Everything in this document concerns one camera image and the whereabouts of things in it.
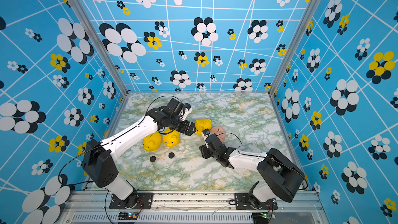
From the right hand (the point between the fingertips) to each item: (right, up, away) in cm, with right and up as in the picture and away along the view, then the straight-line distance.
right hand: (206, 145), depth 89 cm
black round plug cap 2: (-20, -6, 0) cm, 21 cm away
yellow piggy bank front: (-29, +3, -5) cm, 30 cm away
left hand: (-8, +12, -7) cm, 16 cm away
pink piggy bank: (+8, +8, -1) cm, 11 cm away
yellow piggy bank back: (-2, +12, +2) cm, 12 cm away
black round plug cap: (-30, -7, -2) cm, 31 cm away
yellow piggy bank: (-19, +4, -3) cm, 20 cm away
